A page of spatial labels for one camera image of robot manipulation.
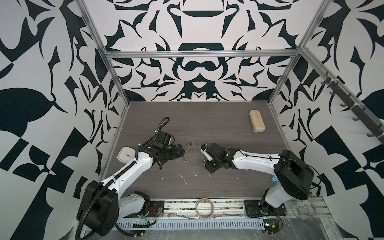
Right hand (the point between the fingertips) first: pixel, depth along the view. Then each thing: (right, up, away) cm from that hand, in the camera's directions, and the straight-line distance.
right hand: (207, 164), depth 87 cm
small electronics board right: (+28, -24, -16) cm, 40 cm away
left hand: (-16, +8, -4) cm, 18 cm away
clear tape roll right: (+48, -20, -10) cm, 52 cm away
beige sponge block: (+37, +24, +19) cm, 48 cm away
